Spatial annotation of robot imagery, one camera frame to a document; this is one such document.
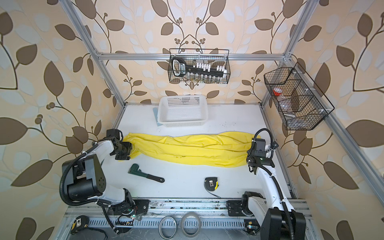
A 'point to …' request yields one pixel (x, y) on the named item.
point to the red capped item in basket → (277, 91)
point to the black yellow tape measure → (211, 183)
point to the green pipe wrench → (135, 170)
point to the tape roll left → (160, 229)
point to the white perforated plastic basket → (183, 111)
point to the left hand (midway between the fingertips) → (132, 148)
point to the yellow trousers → (228, 149)
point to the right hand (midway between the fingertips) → (258, 153)
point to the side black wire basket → (300, 104)
